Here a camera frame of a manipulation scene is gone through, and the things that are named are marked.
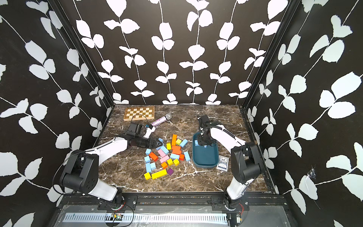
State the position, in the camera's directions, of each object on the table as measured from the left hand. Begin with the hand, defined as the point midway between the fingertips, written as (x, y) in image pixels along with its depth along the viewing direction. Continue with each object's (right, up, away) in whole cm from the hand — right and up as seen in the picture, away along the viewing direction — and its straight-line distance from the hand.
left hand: (159, 142), depth 88 cm
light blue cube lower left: (-8, -11, 0) cm, 13 cm away
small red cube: (+14, -10, +2) cm, 18 cm away
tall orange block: (+8, +1, +11) cm, 14 cm away
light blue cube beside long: (-4, -14, -3) cm, 15 cm away
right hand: (+27, +1, +3) cm, 27 cm away
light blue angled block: (+2, -6, +5) cm, 8 cm away
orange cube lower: (+3, -14, -2) cm, 14 cm away
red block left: (-4, -9, +2) cm, 11 cm away
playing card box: (+41, -13, 0) cm, 43 cm away
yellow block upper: (+5, -4, +7) cm, 10 cm away
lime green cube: (+12, -1, +8) cm, 14 cm away
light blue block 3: (+17, -10, +2) cm, 20 cm away
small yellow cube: (-6, -19, -6) cm, 21 cm away
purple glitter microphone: (+2, +16, +19) cm, 25 cm away
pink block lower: (+3, -11, +2) cm, 12 cm away
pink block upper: (0, -8, +5) cm, 9 cm away
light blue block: (+15, -2, +9) cm, 18 cm away
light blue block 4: (+9, -10, +2) cm, 14 cm away
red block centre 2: (+10, -7, +6) cm, 14 cm away
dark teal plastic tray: (+30, -11, +2) cm, 32 cm away
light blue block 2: (-6, -16, -2) cm, 17 cm away
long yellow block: (+1, -19, -5) cm, 19 cm away
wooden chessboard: (-14, +21, +26) cm, 36 cm away
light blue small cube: (-8, -7, +3) cm, 11 cm away
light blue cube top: (+24, -2, +7) cm, 25 cm away
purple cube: (+7, -17, -4) cm, 19 cm away
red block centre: (+10, -4, +7) cm, 13 cm away
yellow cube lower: (+11, -12, -2) cm, 17 cm away
